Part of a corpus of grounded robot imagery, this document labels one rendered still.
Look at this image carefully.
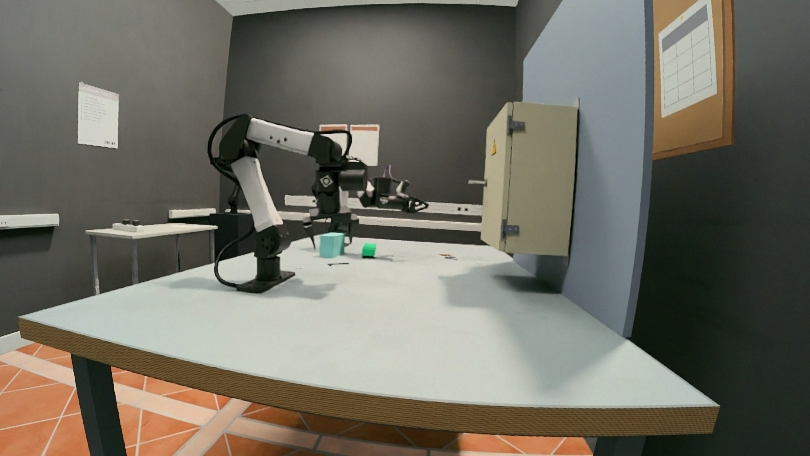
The green rectangular block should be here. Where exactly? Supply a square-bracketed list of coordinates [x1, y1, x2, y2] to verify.
[362, 243, 376, 259]

